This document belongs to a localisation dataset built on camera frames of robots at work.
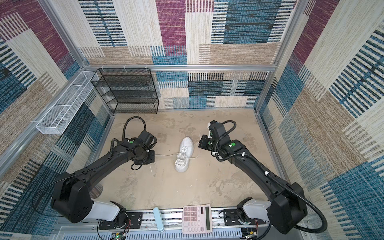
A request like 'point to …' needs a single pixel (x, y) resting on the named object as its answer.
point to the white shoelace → (181, 158)
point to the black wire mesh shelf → (127, 90)
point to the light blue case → (158, 219)
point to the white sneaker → (188, 142)
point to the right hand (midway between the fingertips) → (199, 144)
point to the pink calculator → (196, 219)
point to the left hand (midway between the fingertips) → (151, 158)
